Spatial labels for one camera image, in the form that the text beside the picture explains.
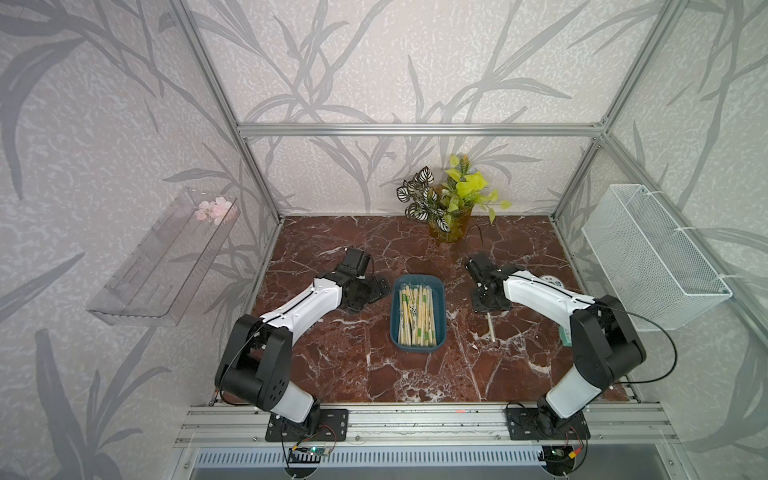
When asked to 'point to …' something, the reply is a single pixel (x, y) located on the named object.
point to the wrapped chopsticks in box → (416, 322)
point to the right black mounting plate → (526, 424)
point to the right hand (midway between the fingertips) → (484, 302)
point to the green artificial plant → (458, 194)
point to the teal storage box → (437, 285)
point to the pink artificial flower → (221, 211)
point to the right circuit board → (558, 459)
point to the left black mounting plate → (320, 426)
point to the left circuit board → (307, 454)
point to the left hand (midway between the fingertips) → (382, 295)
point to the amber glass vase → (458, 222)
